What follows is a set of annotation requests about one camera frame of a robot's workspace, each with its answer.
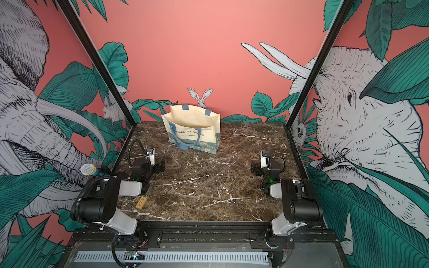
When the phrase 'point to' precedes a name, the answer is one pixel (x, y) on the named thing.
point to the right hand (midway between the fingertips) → (259, 156)
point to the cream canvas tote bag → (192, 128)
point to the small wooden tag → (141, 202)
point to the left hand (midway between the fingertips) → (155, 155)
